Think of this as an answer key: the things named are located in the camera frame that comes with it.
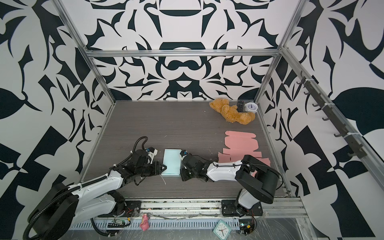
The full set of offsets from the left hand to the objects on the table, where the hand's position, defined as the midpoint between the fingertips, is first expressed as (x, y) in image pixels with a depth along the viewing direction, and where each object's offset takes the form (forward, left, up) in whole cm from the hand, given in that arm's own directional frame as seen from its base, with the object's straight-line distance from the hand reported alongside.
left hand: (166, 166), depth 84 cm
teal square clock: (-29, -27, -2) cm, 40 cm away
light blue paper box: (+4, -3, -2) cm, 5 cm away
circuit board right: (-28, -39, -5) cm, 48 cm away
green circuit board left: (-24, +21, -4) cm, 32 cm away
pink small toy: (-26, +8, 0) cm, 27 cm away
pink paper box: (+14, -45, -3) cm, 48 cm away
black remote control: (+46, -52, -3) cm, 70 cm away
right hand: (-3, -7, -3) cm, 9 cm away
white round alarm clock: (+44, -60, -2) cm, 74 cm away
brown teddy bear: (+34, -41, +5) cm, 53 cm away
